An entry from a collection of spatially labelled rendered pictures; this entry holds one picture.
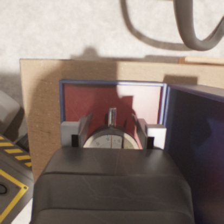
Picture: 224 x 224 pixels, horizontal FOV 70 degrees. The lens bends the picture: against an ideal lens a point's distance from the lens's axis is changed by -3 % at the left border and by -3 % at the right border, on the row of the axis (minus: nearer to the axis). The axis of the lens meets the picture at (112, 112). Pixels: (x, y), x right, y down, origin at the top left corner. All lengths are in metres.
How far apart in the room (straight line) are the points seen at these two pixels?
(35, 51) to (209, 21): 0.66
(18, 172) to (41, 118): 0.27
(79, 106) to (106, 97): 0.03
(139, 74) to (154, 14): 0.52
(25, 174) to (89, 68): 0.34
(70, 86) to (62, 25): 0.52
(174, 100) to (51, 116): 0.14
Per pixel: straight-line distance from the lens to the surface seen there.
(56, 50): 0.68
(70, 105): 0.18
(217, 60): 0.41
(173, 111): 0.18
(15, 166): 0.46
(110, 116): 0.16
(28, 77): 0.20
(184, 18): 0.32
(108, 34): 0.66
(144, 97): 0.18
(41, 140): 0.22
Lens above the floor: 0.65
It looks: 75 degrees down
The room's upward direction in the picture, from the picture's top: 179 degrees clockwise
